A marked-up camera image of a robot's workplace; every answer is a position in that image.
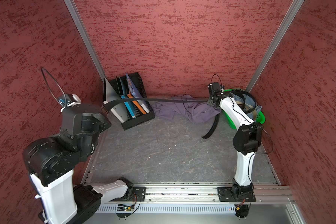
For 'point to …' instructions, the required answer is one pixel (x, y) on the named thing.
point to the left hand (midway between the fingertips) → (96, 118)
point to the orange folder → (130, 96)
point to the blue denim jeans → (247, 102)
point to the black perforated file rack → (140, 118)
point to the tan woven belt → (254, 111)
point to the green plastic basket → (260, 118)
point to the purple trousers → (186, 112)
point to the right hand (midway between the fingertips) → (214, 104)
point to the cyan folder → (123, 95)
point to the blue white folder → (136, 92)
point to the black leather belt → (217, 114)
